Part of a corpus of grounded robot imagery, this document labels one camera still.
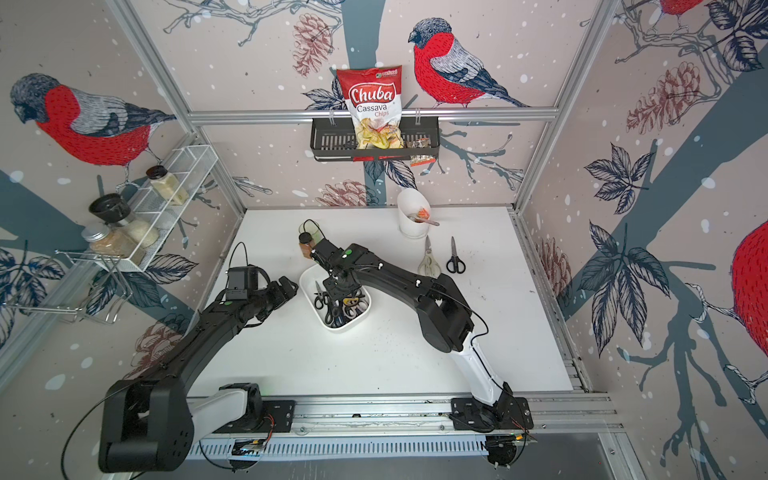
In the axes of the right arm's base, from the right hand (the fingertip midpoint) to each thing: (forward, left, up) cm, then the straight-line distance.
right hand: (340, 288), depth 88 cm
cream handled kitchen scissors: (+15, -28, -9) cm, 33 cm away
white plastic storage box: (-6, +2, -7) cm, 9 cm away
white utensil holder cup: (+33, -22, -2) cm, 40 cm away
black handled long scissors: (0, +7, -8) cm, 11 cm away
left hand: (0, +14, +1) cm, 14 cm away
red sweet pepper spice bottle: (+17, +15, -1) cm, 23 cm away
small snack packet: (+32, -23, +24) cm, 46 cm away
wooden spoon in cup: (+29, -26, 0) cm, 39 cm away
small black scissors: (+16, -37, -9) cm, 42 cm away
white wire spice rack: (-5, +41, +27) cm, 50 cm away
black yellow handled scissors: (-1, -2, -6) cm, 7 cm away
